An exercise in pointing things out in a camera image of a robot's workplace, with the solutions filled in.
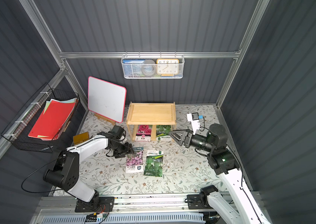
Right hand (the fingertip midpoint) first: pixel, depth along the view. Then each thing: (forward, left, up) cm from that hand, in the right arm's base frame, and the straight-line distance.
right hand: (175, 133), depth 60 cm
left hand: (+5, +27, -32) cm, 42 cm away
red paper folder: (+14, +63, -4) cm, 65 cm away
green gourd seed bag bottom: (+22, +6, -33) cm, 40 cm away
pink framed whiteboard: (+40, +47, -17) cm, 64 cm away
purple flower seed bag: (+2, +24, -35) cm, 43 cm away
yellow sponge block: (+18, +65, -34) cm, 76 cm away
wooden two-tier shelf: (+24, +13, -15) cm, 31 cm away
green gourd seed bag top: (-1, +11, -35) cm, 36 cm away
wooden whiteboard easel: (+34, +51, -32) cm, 69 cm away
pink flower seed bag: (+21, +19, -33) cm, 44 cm away
